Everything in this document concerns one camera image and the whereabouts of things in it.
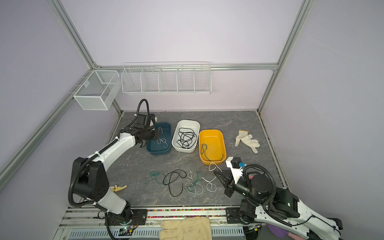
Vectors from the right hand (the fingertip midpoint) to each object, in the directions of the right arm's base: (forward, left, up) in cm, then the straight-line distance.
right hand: (215, 173), depth 60 cm
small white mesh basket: (+57, +75, -2) cm, 94 cm away
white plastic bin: (+47, +11, -25) cm, 54 cm away
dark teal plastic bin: (+29, +32, -26) cm, 50 cm away
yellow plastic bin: (+30, -2, -27) cm, 40 cm away
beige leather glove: (-16, +11, -27) cm, 33 cm away
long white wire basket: (+65, +28, +3) cm, 71 cm away
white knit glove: (+35, -26, -26) cm, 51 cm away
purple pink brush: (-18, -32, -28) cm, 46 cm away
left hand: (+29, +32, -13) cm, 45 cm away
